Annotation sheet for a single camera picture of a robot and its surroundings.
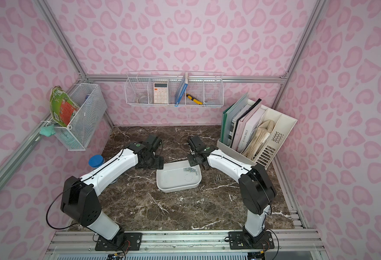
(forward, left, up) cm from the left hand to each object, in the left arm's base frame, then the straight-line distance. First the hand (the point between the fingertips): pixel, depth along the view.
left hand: (153, 162), depth 86 cm
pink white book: (+14, -50, +12) cm, 53 cm away
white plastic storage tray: (-2, -12, -12) cm, 17 cm away
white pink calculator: (+36, -2, +18) cm, 40 cm away
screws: (-4, -34, -12) cm, 36 cm away
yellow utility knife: (+35, -22, +14) cm, 43 cm away
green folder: (+16, -39, +16) cm, 45 cm away
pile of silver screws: (+2, -19, -12) cm, 22 cm away
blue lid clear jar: (-3, +26, +7) cm, 27 cm away
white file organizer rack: (+19, -72, +7) cm, 75 cm away
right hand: (+4, -21, -2) cm, 21 cm away
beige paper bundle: (+11, -57, +7) cm, 58 cm away
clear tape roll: (+33, +9, +16) cm, 38 cm away
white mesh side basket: (+23, +33, +19) cm, 44 cm away
